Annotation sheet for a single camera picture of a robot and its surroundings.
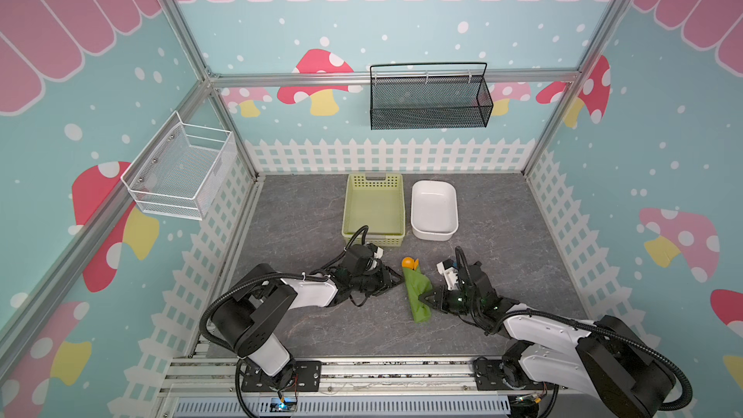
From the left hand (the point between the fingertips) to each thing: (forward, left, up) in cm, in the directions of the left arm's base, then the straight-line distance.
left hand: (401, 287), depth 85 cm
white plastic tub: (+33, -13, -4) cm, 35 cm away
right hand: (-3, -5, 0) cm, 6 cm away
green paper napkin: (+1, -5, 0) cm, 5 cm away
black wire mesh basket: (+56, +1, +26) cm, 62 cm away
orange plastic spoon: (+9, -3, -1) cm, 9 cm away
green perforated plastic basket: (+34, +8, -2) cm, 35 cm away
